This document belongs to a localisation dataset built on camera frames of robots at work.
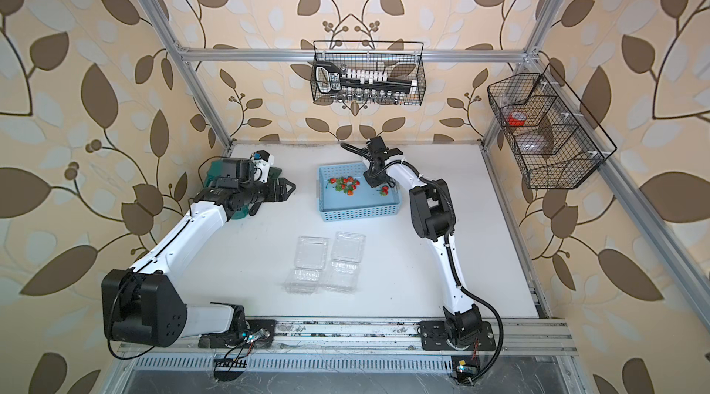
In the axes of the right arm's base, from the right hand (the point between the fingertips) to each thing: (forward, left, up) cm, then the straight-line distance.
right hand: (377, 177), depth 108 cm
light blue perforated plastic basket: (-7, +13, 0) cm, 15 cm away
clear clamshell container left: (-32, +24, -1) cm, 40 cm away
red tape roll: (-5, -41, +32) cm, 52 cm away
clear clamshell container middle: (-36, +13, -2) cm, 38 cm away
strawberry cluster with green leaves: (-4, +11, +1) cm, 12 cm away
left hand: (-15, +31, +19) cm, 39 cm away
